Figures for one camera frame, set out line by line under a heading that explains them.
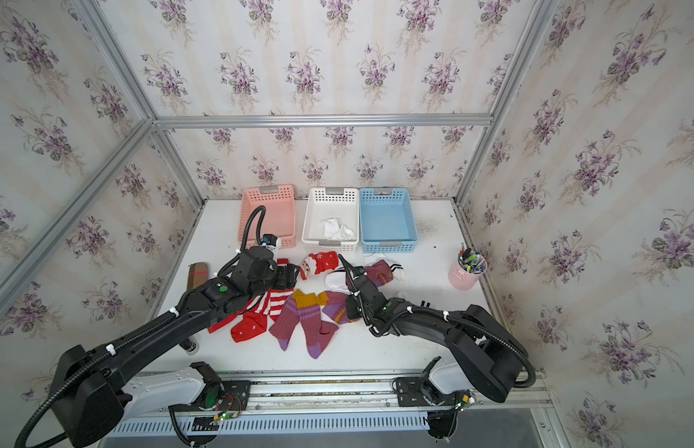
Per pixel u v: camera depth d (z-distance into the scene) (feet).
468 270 2.80
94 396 1.23
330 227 3.53
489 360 1.39
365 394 2.45
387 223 3.78
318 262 3.23
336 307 2.90
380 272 3.12
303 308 2.87
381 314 2.10
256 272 1.98
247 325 2.75
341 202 3.89
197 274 3.11
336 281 3.06
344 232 3.52
